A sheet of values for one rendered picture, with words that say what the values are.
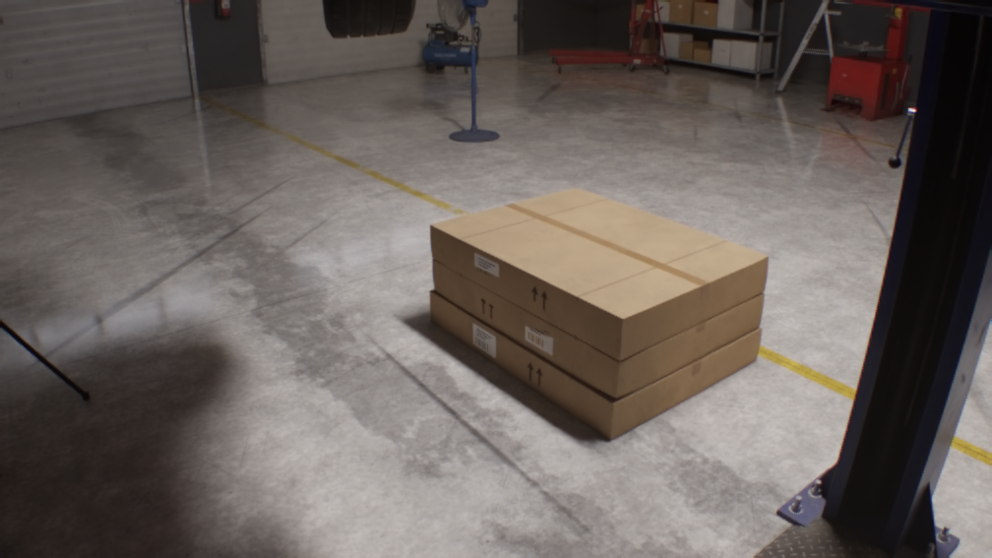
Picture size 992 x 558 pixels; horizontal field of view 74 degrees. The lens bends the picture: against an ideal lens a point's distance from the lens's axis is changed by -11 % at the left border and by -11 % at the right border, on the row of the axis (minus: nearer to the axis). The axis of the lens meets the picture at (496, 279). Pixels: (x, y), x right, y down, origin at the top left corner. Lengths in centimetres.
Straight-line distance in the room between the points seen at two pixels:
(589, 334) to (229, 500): 125
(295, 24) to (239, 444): 808
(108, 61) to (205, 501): 763
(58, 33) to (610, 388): 806
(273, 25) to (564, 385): 808
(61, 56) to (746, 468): 850
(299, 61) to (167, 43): 178
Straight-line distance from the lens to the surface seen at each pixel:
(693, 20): 1123
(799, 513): 233
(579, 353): 249
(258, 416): 272
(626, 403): 248
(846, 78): 873
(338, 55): 1045
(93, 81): 953
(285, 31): 1013
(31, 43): 942
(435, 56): 1018
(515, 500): 226
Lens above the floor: 148
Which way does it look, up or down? 24 degrees down
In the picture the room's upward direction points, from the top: straight up
